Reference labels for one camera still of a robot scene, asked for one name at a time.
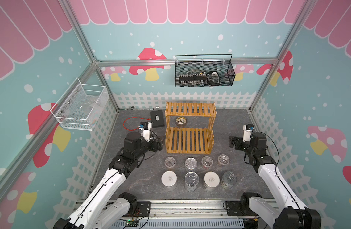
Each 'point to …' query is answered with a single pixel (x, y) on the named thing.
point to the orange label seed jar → (170, 162)
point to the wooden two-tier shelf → (189, 129)
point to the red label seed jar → (207, 161)
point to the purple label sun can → (228, 179)
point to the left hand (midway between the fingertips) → (159, 138)
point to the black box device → (157, 119)
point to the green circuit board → (131, 223)
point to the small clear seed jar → (223, 159)
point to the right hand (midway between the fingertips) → (237, 136)
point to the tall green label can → (191, 181)
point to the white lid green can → (169, 179)
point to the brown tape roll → (180, 121)
